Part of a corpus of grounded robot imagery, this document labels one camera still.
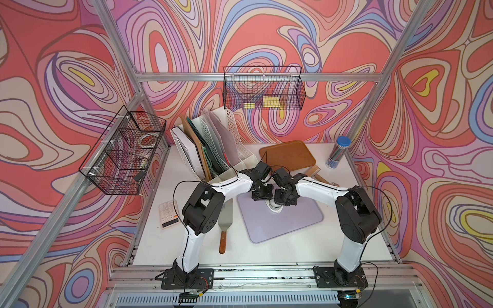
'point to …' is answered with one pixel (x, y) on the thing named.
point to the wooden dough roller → (312, 172)
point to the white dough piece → (272, 203)
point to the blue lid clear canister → (337, 152)
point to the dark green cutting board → (217, 164)
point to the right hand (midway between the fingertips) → (281, 207)
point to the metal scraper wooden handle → (224, 222)
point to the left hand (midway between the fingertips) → (274, 199)
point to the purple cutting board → (262, 224)
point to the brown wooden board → (200, 144)
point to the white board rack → (248, 160)
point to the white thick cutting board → (189, 149)
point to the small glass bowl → (272, 208)
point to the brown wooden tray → (290, 155)
